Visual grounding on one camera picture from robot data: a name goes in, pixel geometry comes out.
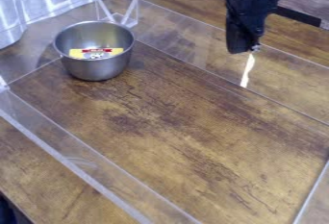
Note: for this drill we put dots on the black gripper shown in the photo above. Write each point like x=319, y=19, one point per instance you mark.
x=245, y=23

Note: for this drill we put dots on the silver metal pot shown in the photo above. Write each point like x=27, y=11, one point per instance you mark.
x=94, y=34

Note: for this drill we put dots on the yellow object in pot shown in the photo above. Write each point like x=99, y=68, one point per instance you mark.
x=94, y=53

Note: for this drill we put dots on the black strip on table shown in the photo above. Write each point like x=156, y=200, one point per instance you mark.
x=299, y=16

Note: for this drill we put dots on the clear acrylic barrier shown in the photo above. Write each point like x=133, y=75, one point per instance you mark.
x=198, y=137

